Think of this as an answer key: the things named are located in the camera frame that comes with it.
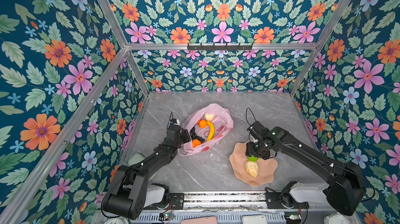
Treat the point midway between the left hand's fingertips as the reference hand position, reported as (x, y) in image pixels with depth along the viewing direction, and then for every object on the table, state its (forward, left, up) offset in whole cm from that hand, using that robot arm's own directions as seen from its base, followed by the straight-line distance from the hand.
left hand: (190, 127), depth 88 cm
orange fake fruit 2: (-7, -3, -6) cm, 9 cm away
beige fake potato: (-23, -31, -5) cm, 39 cm away
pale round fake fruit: (+11, -11, -6) cm, 17 cm away
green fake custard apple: (-21, -31, +2) cm, 37 cm away
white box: (-44, -29, -8) cm, 53 cm away
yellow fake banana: (+3, -13, -9) cm, 16 cm away
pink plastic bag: (+8, -21, -9) cm, 24 cm away
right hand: (-17, -31, -1) cm, 35 cm away
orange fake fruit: (+7, -7, -7) cm, 12 cm away
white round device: (-46, -64, -6) cm, 79 cm away
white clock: (-41, +31, -5) cm, 51 cm away
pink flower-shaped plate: (-23, -40, -7) cm, 47 cm away
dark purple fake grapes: (-1, -2, -8) cm, 8 cm away
